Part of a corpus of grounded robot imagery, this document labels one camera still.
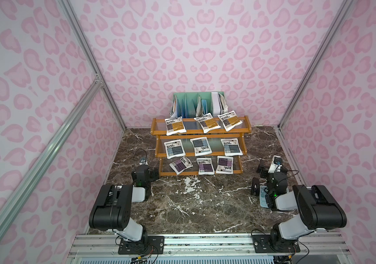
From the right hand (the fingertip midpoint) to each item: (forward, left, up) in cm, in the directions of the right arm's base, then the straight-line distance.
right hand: (270, 160), depth 89 cm
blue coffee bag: (+4, +38, +7) cm, 39 cm away
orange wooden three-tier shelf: (+1, +35, -6) cm, 36 cm away
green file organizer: (+39, +46, +7) cm, 60 cm away
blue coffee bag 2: (+4, +21, +6) cm, 23 cm away
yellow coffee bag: (+10, +24, +20) cm, 33 cm away
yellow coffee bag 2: (+8, +35, +20) cm, 41 cm away
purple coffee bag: (+1, +24, -7) cm, 25 cm away
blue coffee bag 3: (+3, +52, +6) cm, 52 cm away
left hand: (-2, +69, -6) cm, 70 cm away
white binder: (+27, +29, +16) cm, 43 cm away
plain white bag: (+1, +49, -7) cm, 50 cm away
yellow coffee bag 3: (+6, +50, +20) cm, 55 cm away
